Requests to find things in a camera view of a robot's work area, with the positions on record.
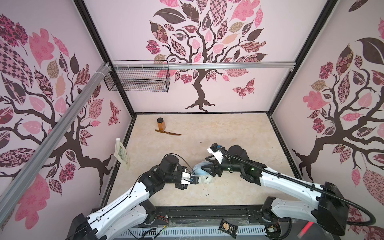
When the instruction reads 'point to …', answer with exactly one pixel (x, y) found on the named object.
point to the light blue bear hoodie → (198, 169)
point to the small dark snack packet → (226, 227)
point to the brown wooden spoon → (167, 132)
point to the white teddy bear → (206, 179)
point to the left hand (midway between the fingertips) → (193, 176)
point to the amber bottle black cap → (161, 124)
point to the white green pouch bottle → (120, 152)
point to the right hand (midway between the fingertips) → (204, 161)
